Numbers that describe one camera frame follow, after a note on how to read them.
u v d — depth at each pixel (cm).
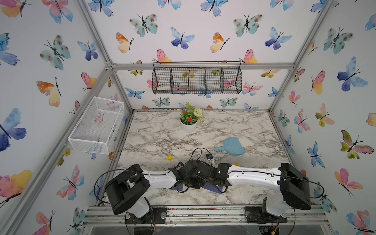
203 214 76
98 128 88
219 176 58
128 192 43
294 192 42
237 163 92
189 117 96
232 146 101
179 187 64
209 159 73
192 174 69
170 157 93
